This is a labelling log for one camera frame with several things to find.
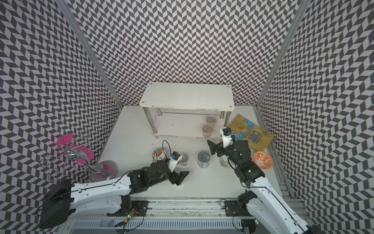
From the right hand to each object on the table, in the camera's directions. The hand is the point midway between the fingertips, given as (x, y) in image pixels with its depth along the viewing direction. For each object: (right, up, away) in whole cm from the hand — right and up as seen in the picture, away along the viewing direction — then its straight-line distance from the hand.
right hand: (215, 140), depth 76 cm
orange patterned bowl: (+31, -14, +13) cm, 36 cm away
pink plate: (-74, +1, -7) cm, 74 cm away
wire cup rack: (-64, -4, -10) cm, 65 cm away
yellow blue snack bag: (+23, +4, +26) cm, 35 cm away
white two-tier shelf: (-21, +18, +26) cm, 37 cm away
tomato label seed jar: (-32, -10, +8) cm, 34 cm away
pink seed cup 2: (0, +11, +20) cm, 23 cm away
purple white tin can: (-6, -12, +7) cm, 15 cm away
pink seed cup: (-3, +4, +13) cm, 14 cm away
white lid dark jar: (+6, -14, +7) cm, 16 cm away
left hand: (-18, -16, +1) cm, 24 cm away
